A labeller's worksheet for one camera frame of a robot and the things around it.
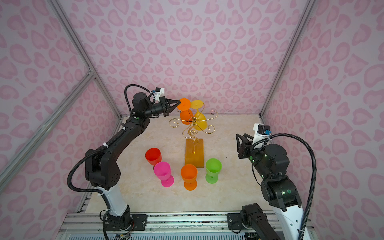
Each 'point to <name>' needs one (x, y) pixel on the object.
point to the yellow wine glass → (200, 120)
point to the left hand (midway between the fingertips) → (180, 100)
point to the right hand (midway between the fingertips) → (239, 134)
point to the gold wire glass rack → (191, 132)
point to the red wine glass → (153, 156)
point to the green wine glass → (213, 166)
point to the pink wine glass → (162, 171)
